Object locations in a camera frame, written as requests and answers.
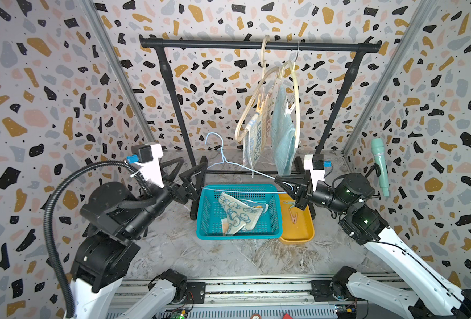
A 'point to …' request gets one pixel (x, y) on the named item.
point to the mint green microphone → (378, 149)
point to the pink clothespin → (294, 218)
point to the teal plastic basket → (209, 224)
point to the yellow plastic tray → (297, 224)
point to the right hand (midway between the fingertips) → (281, 182)
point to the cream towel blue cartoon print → (240, 213)
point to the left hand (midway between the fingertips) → (198, 162)
